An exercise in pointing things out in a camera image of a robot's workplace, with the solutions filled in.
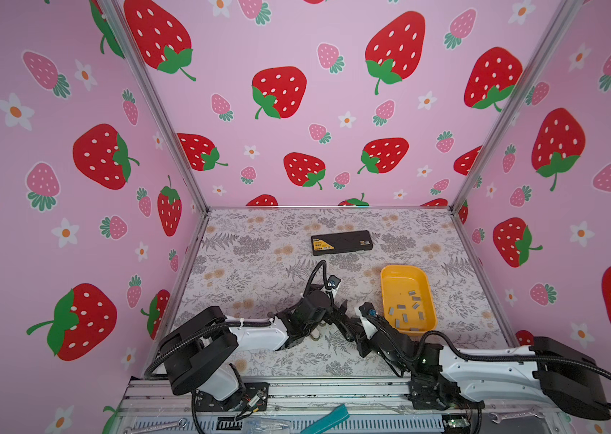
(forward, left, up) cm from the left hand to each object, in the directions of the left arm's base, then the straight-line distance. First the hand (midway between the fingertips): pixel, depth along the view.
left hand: (336, 294), depth 85 cm
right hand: (-10, -2, 0) cm, 10 cm away
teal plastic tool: (-32, +1, -9) cm, 33 cm away
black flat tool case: (+27, -3, -7) cm, 28 cm away
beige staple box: (-11, +7, -6) cm, 14 cm away
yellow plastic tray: (+2, -26, -8) cm, 27 cm away
